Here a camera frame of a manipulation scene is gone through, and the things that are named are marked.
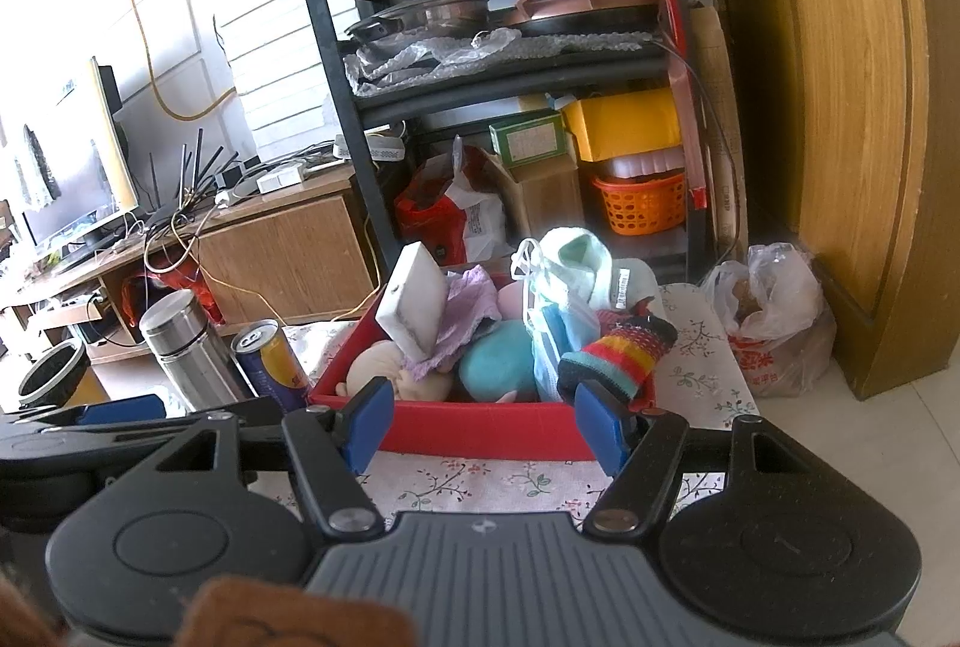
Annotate clear plastic container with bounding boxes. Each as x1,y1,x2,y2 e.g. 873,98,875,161
596,148,685,181

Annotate black frying pan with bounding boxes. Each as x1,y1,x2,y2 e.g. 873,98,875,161
517,4,661,39

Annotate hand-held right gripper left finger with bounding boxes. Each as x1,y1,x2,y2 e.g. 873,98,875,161
82,379,396,537

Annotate floral tablecloth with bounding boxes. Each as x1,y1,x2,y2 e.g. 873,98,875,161
255,283,758,528

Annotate blue yellow drink can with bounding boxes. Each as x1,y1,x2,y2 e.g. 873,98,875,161
230,319,312,415

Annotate bubble wrap sheet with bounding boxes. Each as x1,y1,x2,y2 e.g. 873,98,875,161
345,26,665,97

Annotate wooden television stand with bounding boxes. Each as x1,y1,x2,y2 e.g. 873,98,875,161
0,170,380,363

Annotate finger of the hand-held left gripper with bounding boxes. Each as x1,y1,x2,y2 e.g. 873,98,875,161
79,394,167,427
166,399,286,447

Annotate pink teal pig plush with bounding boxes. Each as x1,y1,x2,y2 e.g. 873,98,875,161
457,283,542,404

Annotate blue face mask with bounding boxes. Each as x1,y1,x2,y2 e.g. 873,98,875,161
510,238,601,404

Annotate flat screen television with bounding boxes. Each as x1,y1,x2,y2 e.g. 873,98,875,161
0,56,142,254

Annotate green box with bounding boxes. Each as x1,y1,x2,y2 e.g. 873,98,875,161
489,108,569,168

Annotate stainless steel thermos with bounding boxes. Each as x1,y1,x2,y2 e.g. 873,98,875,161
139,289,252,415

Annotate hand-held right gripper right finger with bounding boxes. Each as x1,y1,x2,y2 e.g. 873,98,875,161
574,381,893,537

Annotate black router with antennas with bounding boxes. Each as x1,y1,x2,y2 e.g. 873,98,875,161
142,128,245,220

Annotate white foam block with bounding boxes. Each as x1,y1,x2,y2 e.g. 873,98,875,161
375,242,451,363

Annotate orange plastic basket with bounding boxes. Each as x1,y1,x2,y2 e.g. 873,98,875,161
589,170,687,237

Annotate tall brown board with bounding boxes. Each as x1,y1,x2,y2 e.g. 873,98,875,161
686,2,751,277

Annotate wooden cabinet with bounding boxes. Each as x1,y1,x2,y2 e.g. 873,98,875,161
679,0,953,400

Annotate brown fuzzy cloth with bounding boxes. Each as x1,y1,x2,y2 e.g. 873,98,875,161
174,578,417,647

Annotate white power adapter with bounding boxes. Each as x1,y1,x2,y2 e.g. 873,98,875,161
257,161,310,194

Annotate beige plush toy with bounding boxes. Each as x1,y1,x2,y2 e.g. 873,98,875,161
337,339,455,402

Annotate yellow box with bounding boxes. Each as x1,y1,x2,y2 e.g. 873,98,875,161
559,86,683,164

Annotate red cardboard box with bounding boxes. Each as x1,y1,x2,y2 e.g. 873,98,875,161
306,272,665,464

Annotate white green knit socks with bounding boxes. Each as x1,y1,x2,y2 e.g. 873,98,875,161
536,227,661,314

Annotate red white plastic bag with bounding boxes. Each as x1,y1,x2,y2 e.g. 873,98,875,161
394,134,509,265

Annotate brown cardboard box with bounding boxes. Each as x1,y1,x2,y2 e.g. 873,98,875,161
480,148,586,262

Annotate black shelving rack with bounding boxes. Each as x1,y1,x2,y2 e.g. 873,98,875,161
274,0,721,288

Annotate purple cloth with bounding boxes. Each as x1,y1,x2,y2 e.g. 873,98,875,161
409,264,502,378

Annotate striped knitted sock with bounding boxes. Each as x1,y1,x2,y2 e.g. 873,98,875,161
556,309,678,412

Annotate pink pan lid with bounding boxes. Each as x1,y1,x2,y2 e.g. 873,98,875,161
514,0,593,22

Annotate steel pot with lid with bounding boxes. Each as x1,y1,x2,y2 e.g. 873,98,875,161
345,0,492,44

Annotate white power strip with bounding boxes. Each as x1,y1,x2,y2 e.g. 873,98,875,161
334,133,407,166

